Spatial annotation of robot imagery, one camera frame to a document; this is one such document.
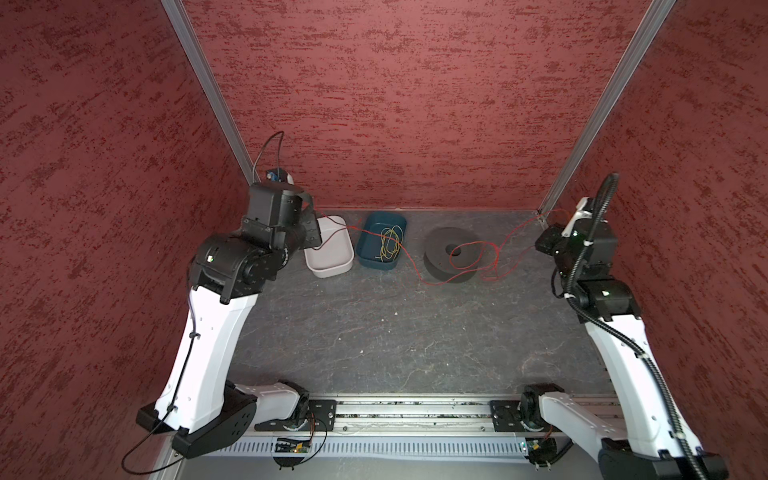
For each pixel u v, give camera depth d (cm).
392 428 73
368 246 108
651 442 37
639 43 76
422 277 101
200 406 35
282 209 40
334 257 106
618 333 42
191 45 76
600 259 48
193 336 35
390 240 109
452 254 105
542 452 70
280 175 51
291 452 72
